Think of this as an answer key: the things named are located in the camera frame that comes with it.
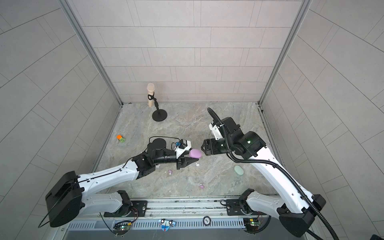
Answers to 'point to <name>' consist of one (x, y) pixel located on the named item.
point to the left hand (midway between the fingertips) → (199, 157)
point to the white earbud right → (197, 164)
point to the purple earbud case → (195, 153)
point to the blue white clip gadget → (165, 224)
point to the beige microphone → (150, 87)
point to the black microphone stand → (159, 115)
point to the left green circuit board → (121, 228)
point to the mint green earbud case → (238, 170)
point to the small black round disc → (206, 220)
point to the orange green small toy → (120, 138)
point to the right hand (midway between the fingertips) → (206, 149)
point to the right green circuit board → (252, 224)
